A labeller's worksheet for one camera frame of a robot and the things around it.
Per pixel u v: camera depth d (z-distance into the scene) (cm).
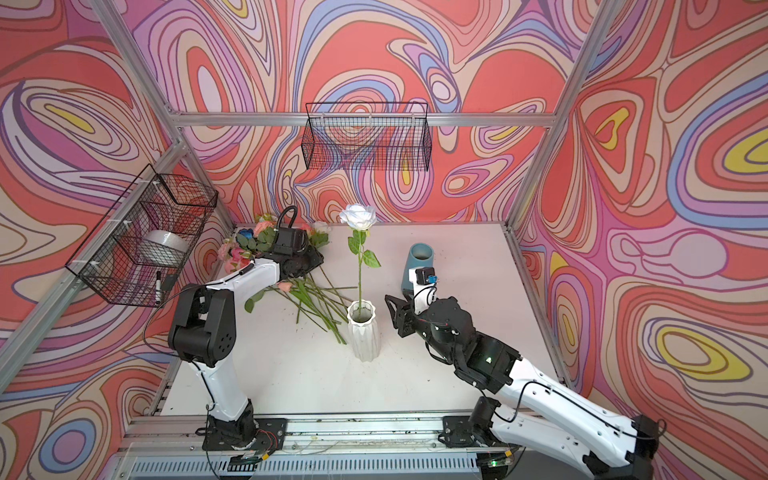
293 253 77
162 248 70
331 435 75
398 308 59
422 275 55
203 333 50
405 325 58
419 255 88
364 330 70
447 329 48
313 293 98
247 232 105
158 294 72
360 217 59
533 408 45
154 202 74
